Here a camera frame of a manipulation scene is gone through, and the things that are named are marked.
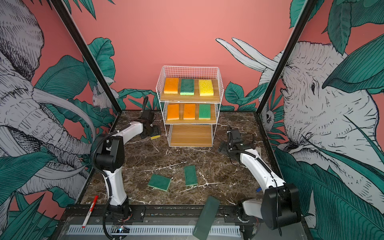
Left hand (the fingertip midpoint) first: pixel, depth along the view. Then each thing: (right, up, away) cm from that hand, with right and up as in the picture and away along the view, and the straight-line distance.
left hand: (155, 130), depth 101 cm
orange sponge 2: (+25, +11, -17) cm, 32 cm away
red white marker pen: (-25, -42, -30) cm, 57 cm away
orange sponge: (+15, +11, -15) cm, 24 cm away
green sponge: (+33, +11, -18) cm, 39 cm away
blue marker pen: (+64, -33, -19) cm, 74 cm away
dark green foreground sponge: (+33, -44, -29) cm, 62 cm away
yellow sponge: (+1, -4, -6) cm, 7 cm away
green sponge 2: (+8, -29, -17) cm, 35 cm away
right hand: (+45, -9, -15) cm, 49 cm away
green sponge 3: (+25, -26, -15) cm, 39 cm away
